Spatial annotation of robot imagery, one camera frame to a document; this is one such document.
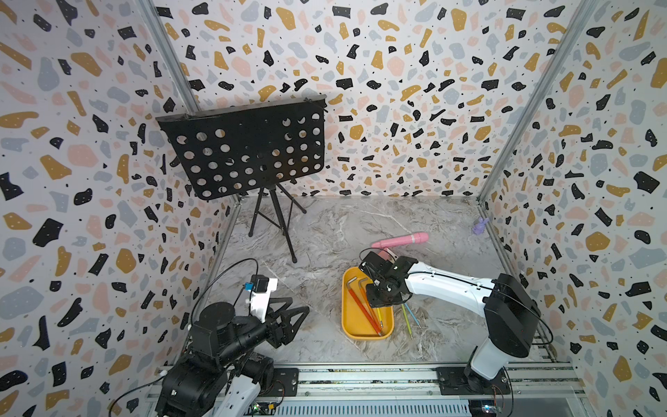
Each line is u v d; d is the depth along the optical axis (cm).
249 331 50
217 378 43
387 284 61
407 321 85
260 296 52
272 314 54
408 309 88
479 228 107
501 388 73
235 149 69
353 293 92
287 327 53
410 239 103
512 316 45
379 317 82
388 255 70
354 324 86
